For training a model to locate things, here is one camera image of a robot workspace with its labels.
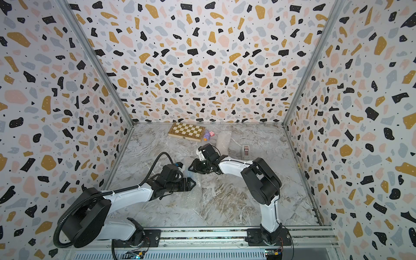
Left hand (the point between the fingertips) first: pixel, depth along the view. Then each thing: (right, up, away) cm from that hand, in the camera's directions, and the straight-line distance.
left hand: (193, 183), depth 87 cm
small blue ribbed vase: (-2, +5, +3) cm, 6 cm away
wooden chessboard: (-9, +29, +26) cm, 40 cm away
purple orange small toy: (+6, +26, +23) cm, 35 cm away
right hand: (-2, +7, +2) cm, 7 cm away
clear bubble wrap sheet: (+16, +22, +13) cm, 30 cm away
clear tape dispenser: (+31, +16, +16) cm, 39 cm away
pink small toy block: (+9, +28, +26) cm, 39 cm away
